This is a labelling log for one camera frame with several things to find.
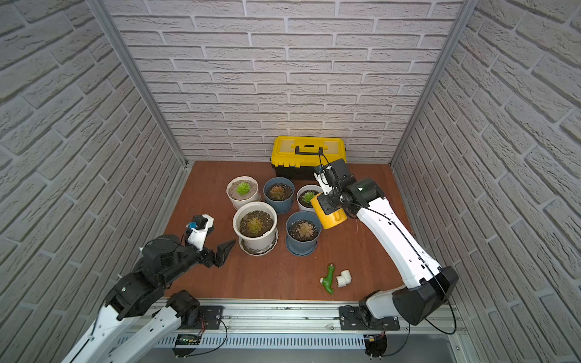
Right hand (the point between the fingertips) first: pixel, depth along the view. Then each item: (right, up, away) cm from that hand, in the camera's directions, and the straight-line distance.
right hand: (333, 197), depth 75 cm
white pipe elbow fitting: (+5, -30, +4) cm, 31 cm away
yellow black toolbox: (-13, +17, +25) cm, 32 cm away
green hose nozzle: (-1, -31, +6) cm, 32 cm away
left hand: (-36, -9, -6) cm, 38 cm away
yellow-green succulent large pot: (-29, -11, +8) cm, 32 cm away
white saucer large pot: (-28, -23, +12) cm, 38 cm away
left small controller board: (-49, -47, -3) cm, 68 cm away
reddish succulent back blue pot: (-21, +1, +20) cm, 29 cm away
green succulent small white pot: (-9, 0, +21) cm, 22 cm away
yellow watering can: (-2, -8, 0) cm, 8 cm away
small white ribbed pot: (-7, -6, +15) cm, 17 cm away
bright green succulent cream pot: (-36, +3, +19) cm, 41 cm away
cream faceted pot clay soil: (-38, -2, +17) cm, 41 cm away
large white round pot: (-24, -15, +4) cm, 29 cm away
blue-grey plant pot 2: (-12, -17, +5) cm, 22 cm away
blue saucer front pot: (-10, -24, +12) cm, 29 cm away
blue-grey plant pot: (-18, -4, +18) cm, 25 cm away
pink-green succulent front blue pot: (-9, -13, +9) cm, 19 cm away
